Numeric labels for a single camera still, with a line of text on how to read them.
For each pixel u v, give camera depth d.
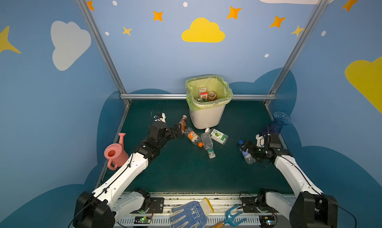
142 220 0.70
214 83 1.00
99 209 0.38
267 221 0.71
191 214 0.72
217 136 0.98
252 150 0.77
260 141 0.76
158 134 0.57
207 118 1.00
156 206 0.74
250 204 0.76
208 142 0.95
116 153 0.80
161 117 0.70
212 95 1.01
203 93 1.01
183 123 1.03
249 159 0.86
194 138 0.96
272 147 0.66
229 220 0.71
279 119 0.88
